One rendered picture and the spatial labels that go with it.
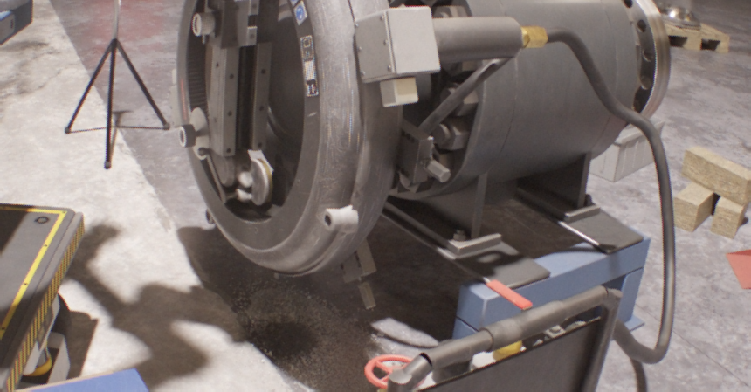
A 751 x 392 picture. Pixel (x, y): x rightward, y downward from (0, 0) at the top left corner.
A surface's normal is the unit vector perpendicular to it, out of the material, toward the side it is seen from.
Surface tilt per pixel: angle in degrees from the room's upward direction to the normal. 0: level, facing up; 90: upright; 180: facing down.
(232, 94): 89
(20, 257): 0
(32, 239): 0
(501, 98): 89
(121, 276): 0
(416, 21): 68
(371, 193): 105
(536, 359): 90
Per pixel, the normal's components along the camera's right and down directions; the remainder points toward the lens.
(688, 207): -0.64, 0.25
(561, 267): 0.08, -0.91
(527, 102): 0.58, 0.38
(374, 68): -0.80, 0.17
